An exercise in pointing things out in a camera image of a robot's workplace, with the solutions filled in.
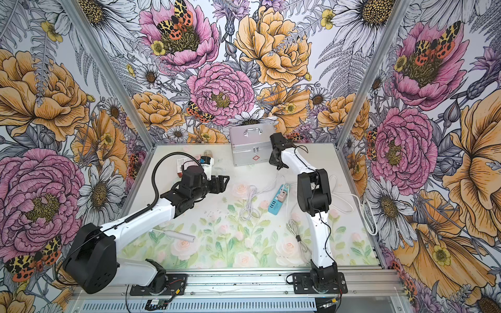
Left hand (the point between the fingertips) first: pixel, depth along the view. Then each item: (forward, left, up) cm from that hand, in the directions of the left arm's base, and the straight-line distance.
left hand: (222, 182), depth 86 cm
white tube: (-17, +20, -15) cm, 30 cm away
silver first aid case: (+28, -13, -5) cm, 31 cm away
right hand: (+17, -27, -10) cm, 33 cm away
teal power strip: (-4, -24, -13) cm, 28 cm away
